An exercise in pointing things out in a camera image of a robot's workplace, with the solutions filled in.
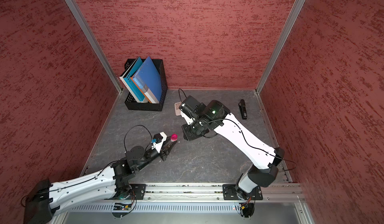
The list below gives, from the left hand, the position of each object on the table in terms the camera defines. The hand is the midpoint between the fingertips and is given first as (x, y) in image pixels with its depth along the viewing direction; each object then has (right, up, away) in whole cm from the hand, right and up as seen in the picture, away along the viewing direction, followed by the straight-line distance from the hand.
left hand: (173, 141), depth 73 cm
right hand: (+8, +3, -8) cm, 12 cm away
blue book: (-23, +40, +33) cm, 57 cm away
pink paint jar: (+1, +3, -3) cm, 4 cm away
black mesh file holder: (-37, +19, +36) cm, 56 cm away
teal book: (-28, +41, +20) cm, 53 cm away
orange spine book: (-22, +27, +22) cm, 41 cm away
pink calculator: (-2, +13, +34) cm, 36 cm away
